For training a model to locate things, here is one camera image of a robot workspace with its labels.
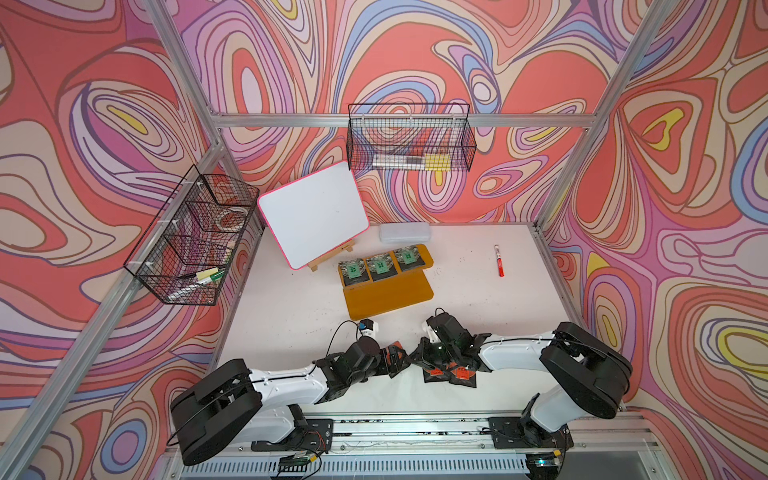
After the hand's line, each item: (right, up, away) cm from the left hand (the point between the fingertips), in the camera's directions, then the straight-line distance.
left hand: (400, 358), depth 82 cm
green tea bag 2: (-6, +26, +8) cm, 28 cm away
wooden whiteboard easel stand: (-18, +32, +26) cm, 45 cm away
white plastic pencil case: (+4, +38, +36) cm, 53 cm away
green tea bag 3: (+3, +29, +11) cm, 31 cm away
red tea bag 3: (+18, -5, 0) cm, 18 cm away
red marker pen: (+38, +26, +25) cm, 53 cm away
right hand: (+3, -3, +2) cm, 5 cm away
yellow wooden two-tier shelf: (-7, +16, +17) cm, 24 cm away
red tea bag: (-3, +4, -7) cm, 9 cm away
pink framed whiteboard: (-25, +42, +6) cm, 49 cm away
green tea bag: (-14, +25, +6) cm, 30 cm away
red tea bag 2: (+10, -5, 0) cm, 11 cm away
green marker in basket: (-47, +24, -11) cm, 54 cm away
